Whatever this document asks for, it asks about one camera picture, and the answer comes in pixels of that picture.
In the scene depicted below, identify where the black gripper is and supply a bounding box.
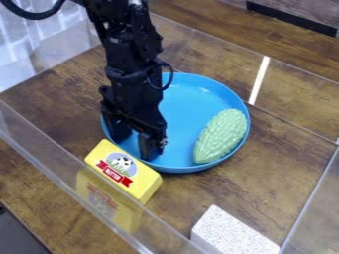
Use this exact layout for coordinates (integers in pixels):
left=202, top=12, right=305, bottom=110
left=98, top=64, right=168, bottom=162

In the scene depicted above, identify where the yellow butter block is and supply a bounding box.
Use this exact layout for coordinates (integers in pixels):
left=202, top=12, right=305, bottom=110
left=84, top=139, right=162, bottom=204

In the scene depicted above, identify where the blue round tray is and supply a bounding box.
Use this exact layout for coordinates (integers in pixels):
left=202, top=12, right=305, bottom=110
left=98, top=71, right=252, bottom=174

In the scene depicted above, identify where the green bitter melon toy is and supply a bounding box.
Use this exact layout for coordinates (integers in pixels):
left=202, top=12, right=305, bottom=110
left=193, top=109, right=248, bottom=164

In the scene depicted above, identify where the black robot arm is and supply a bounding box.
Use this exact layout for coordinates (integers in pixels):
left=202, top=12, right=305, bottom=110
left=82, top=0, right=172, bottom=161

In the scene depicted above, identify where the white speckled foam block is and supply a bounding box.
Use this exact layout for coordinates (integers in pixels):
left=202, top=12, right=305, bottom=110
left=190, top=205, right=278, bottom=254

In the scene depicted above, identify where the dark baseboard strip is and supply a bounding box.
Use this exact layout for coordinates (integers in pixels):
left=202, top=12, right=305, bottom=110
left=245, top=0, right=339, bottom=38

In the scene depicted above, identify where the clear acrylic enclosure wall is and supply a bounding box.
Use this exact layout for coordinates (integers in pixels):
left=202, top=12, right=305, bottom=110
left=0, top=0, right=339, bottom=254

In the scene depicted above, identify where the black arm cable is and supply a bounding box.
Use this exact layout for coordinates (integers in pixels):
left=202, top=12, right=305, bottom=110
left=0, top=0, right=67, bottom=21

